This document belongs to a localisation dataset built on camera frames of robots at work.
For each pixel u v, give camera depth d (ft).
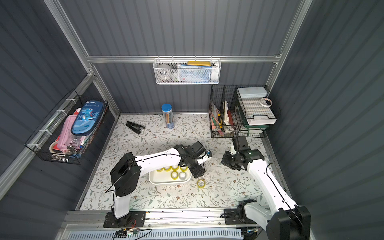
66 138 2.23
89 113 2.36
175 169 2.96
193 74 2.84
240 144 2.03
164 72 2.76
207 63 2.90
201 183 2.78
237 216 2.41
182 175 2.86
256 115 3.04
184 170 2.95
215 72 2.79
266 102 3.35
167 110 3.16
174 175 2.86
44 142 2.03
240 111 3.53
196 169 2.48
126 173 1.65
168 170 2.89
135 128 3.55
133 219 2.40
